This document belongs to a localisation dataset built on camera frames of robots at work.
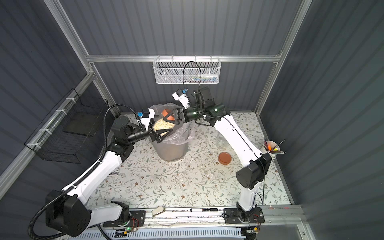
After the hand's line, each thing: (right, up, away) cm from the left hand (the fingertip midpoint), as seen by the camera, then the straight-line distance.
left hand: (170, 124), depth 67 cm
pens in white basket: (+18, +29, +25) cm, 42 cm away
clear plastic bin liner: (+6, -4, +5) cm, 8 cm away
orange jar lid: (+30, -21, +27) cm, 46 cm away
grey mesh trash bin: (-5, -17, +27) cm, 32 cm away
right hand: (+1, +3, -1) cm, 3 cm away
